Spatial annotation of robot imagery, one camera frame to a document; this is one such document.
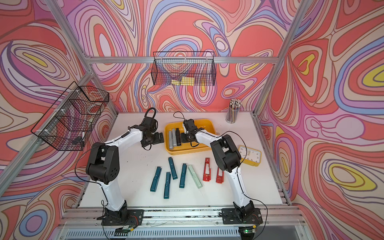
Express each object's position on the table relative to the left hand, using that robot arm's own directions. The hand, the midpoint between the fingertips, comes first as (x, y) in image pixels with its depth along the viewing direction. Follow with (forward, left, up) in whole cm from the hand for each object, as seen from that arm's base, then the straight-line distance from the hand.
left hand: (158, 141), depth 97 cm
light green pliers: (-23, -24, -3) cm, 34 cm away
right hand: (+4, -17, -5) cm, 18 cm away
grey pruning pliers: (+2, -8, -1) cm, 8 cm away
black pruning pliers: (+4, -13, -2) cm, 14 cm away
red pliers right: (-23, -38, -5) cm, 45 cm away
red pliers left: (-19, -31, -5) cm, 37 cm away
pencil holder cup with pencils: (+21, -51, +12) cm, 57 cm away
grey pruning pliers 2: (+1, -10, -1) cm, 11 cm away
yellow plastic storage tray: (+14, -34, 0) cm, 37 cm away
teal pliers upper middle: (-18, -11, -3) cm, 21 cm away
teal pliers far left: (-22, -2, -3) cm, 22 cm away
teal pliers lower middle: (-29, -8, -3) cm, 31 cm away
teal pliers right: (-27, -17, -3) cm, 32 cm away
